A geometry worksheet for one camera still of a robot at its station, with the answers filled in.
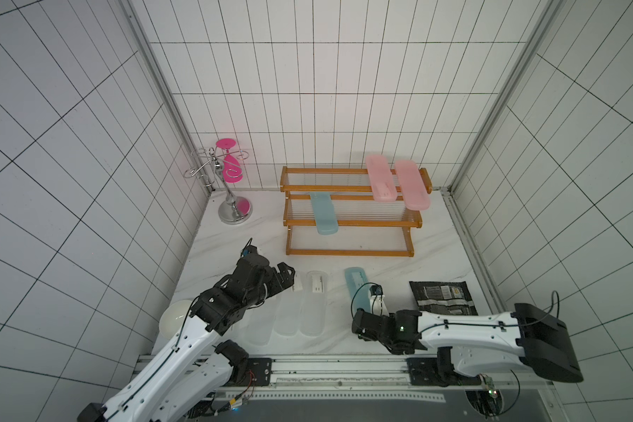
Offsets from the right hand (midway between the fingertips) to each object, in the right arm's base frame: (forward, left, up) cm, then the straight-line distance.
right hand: (359, 328), depth 80 cm
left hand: (+7, +24, +15) cm, 29 cm away
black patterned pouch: (+12, -30, 0) cm, 32 cm away
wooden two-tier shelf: (+63, +28, 0) cm, 69 cm away
